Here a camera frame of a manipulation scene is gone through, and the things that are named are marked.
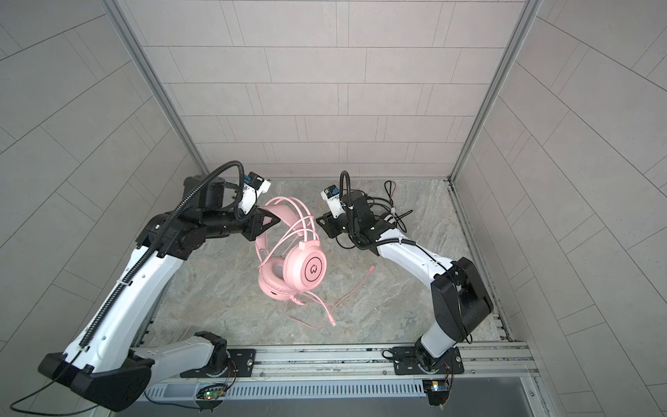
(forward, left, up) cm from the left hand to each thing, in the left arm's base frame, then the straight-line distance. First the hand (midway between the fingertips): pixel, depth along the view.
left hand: (282, 215), depth 64 cm
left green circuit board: (-34, +18, -28) cm, 48 cm away
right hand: (+9, -7, -15) cm, 19 cm away
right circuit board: (-33, -40, -33) cm, 62 cm away
